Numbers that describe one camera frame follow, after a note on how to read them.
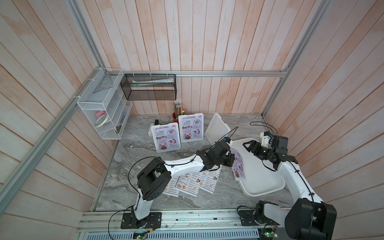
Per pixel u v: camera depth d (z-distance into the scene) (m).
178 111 1.04
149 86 0.88
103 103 0.68
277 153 0.61
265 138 0.76
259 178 0.86
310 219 0.44
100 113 0.82
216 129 1.05
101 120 0.81
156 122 1.11
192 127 0.98
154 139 0.91
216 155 0.64
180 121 0.93
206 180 0.87
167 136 0.93
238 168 0.83
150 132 0.88
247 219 0.74
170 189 0.84
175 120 1.04
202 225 0.73
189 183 0.86
